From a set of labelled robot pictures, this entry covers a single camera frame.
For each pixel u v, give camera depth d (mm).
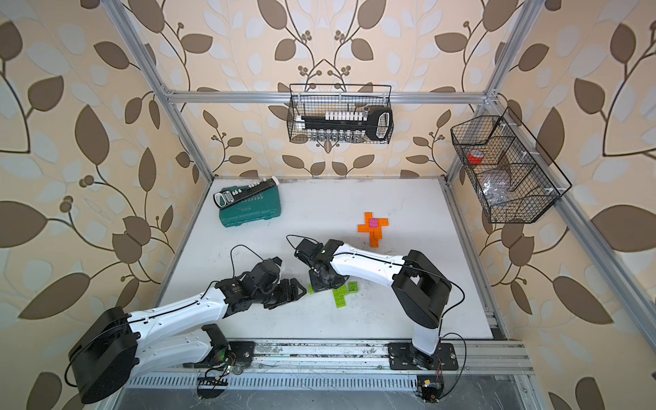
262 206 1050
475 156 806
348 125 847
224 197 1052
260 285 649
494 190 706
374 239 989
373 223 1019
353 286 866
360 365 737
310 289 767
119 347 409
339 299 845
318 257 621
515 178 731
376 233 1016
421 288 457
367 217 1050
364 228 1019
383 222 1042
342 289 705
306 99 912
